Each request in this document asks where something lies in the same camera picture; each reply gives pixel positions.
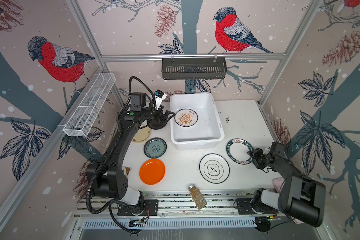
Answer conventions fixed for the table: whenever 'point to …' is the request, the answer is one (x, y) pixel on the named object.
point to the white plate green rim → (214, 168)
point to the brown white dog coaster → (126, 170)
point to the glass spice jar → (199, 200)
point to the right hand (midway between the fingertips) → (250, 155)
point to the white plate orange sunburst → (186, 117)
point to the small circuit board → (137, 223)
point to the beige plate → (142, 134)
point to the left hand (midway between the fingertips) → (167, 109)
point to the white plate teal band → (237, 151)
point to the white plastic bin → (196, 125)
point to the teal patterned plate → (154, 147)
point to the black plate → (155, 124)
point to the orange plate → (152, 171)
